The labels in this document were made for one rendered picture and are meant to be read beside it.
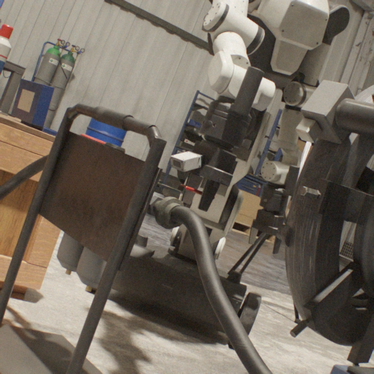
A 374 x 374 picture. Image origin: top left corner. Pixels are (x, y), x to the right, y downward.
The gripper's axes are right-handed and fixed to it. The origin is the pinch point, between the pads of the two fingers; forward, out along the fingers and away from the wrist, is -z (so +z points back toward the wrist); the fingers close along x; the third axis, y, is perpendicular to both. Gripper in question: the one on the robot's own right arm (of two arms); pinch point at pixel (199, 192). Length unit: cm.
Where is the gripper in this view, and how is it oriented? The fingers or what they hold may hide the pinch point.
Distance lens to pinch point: 131.0
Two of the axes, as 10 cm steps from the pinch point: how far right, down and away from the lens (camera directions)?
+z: 3.6, -9.3, 0.0
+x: 6.0, 2.4, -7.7
